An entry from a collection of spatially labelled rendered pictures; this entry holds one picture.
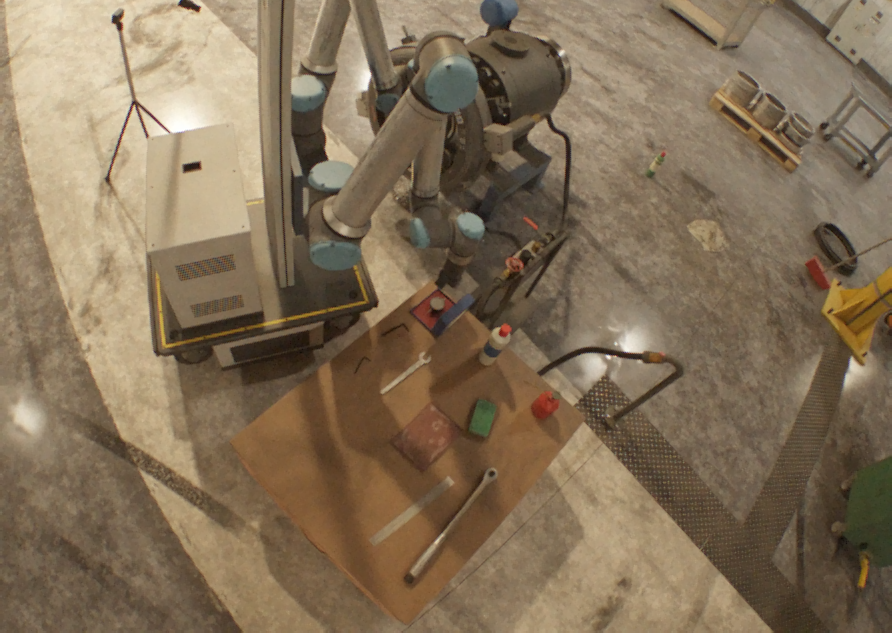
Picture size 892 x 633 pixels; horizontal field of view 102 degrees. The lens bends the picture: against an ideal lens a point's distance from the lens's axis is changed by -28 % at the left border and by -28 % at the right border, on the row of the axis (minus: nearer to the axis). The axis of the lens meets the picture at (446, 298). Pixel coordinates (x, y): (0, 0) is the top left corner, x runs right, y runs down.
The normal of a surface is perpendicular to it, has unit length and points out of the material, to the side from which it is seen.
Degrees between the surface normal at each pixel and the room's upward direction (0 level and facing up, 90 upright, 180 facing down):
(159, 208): 0
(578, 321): 0
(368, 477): 0
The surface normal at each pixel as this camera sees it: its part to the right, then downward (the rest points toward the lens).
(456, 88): 0.25, 0.77
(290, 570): 0.22, -0.53
